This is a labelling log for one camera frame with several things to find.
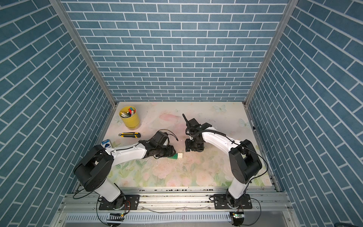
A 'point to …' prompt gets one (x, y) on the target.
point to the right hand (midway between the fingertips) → (190, 150)
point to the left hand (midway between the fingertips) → (176, 154)
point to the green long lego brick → (175, 156)
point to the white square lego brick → (180, 154)
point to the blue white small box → (107, 144)
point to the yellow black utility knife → (135, 135)
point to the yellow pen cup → (129, 115)
